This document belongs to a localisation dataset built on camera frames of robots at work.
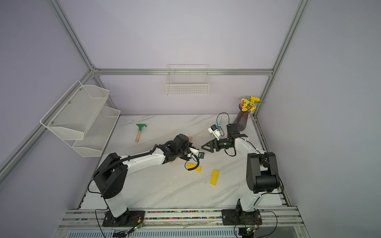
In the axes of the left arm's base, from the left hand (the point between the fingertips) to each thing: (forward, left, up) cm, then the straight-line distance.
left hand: (192, 147), depth 89 cm
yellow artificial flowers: (+23, -36, +15) cm, 45 cm away
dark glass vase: (+22, -34, +2) cm, 41 cm away
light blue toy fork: (+32, -21, -9) cm, 39 cm away
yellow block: (-15, -14, -10) cm, 23 cm away
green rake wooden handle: (+18, +40, -9) cm, 45 cm away
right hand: (-1, -9, +1) cm, 9 cm away
